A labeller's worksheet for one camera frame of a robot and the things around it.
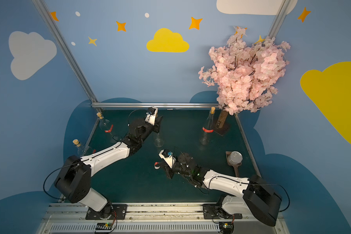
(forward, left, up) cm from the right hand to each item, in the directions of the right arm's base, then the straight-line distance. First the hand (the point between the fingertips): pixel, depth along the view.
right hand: (161, 161), depth 76 cm
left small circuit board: (-29, +27, -18) cm, 44 cm away
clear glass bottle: (+21, +6, -14) cm, 26 cm away
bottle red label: (-3, +2, 0) cm, 4 cm away
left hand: (+23, +3, +13) cm, 27 cm away
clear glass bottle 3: (+20, +37, +2) cm, 42 cm away
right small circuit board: (-25, -36, -19) cm, 47 cm away
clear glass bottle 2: (+27, -27, -15) cm, 41 cm away
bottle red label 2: (+22, -26, +1) cm, 34 cm away
